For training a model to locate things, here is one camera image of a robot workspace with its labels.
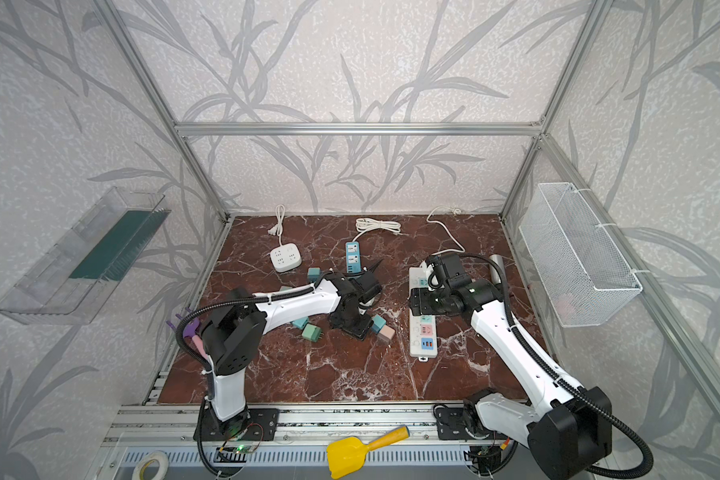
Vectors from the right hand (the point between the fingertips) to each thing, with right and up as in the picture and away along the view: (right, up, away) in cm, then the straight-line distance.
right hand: (419, 292), depth 80 cm
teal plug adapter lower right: (-11, -11, +8) cm, 17 cm away
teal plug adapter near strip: (-34, +3, +22) cm, 41 cm away
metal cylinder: (+28, +4, +21) cm, 35 cm away
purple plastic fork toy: (-70, -12, +11) cm, 72 cm away
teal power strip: (-20, +8, +25) cm, 33 cm away
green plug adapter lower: (-31, -13, +6) cm, 34 cm away
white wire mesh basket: (+31, +8, -19) cm, 37 cm away
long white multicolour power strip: (+2, -12, +8) cm, 15 cm away
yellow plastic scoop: (-19, -37, -11) cm, 42 cm away
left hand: (-16, -11, +7) cm, 21 cm away
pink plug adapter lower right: (-9, -13, +6) cm, 17 cm away
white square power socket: (-44, +8, +25) cm, 51 cm away
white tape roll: (-62, -37, -11) cm, 73 cm away
